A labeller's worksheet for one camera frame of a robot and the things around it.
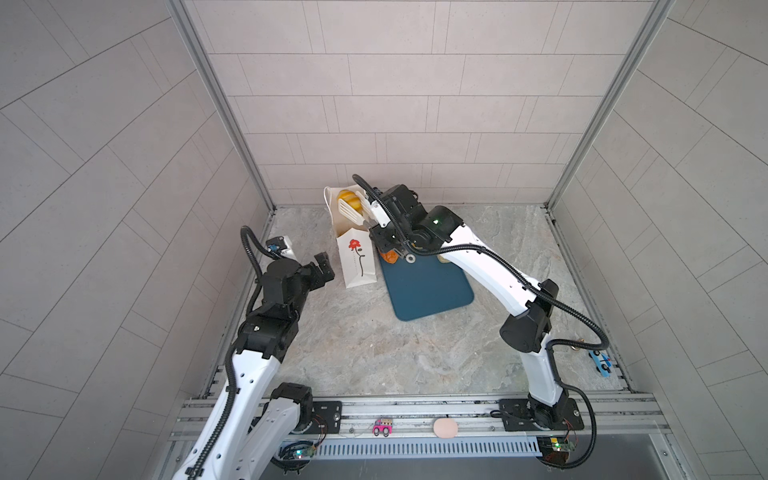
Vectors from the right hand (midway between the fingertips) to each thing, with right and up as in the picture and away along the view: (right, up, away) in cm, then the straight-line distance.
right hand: (373, 234), depth 77 cm
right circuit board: (+43, -49, -9) cm, 66 cm away
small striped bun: (-5, +9, -3) cm, 11 cm away
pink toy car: (+3, -44, -9) cm, 45 cm away
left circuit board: (-16, -49, -10) cm, 52 cm away
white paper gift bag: (-5, -2, +4) cm, 7 cm away
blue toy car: (+61, -34, +2) cm, 70 cm away
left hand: (-13, -5, -4) cm, 14 cm away
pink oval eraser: (+18, -45, -8) cm, 49 cm away
